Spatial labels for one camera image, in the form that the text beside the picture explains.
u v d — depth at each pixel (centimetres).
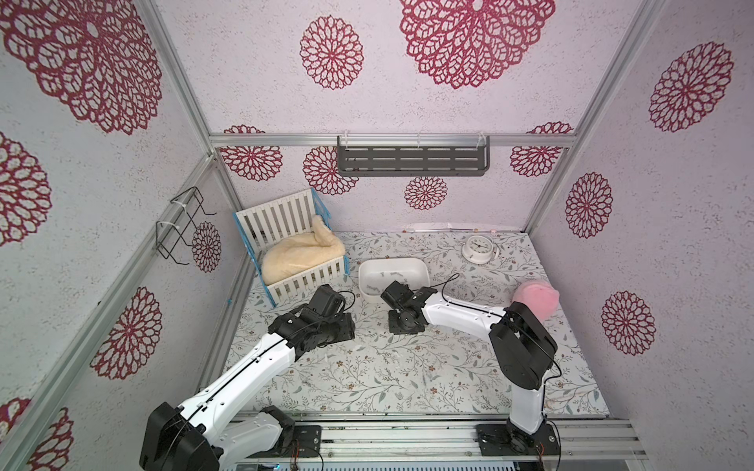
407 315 67
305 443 73
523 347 49
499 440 73
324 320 60
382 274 108
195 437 39
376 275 108
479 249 110
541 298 90
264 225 105
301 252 102
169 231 73
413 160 95
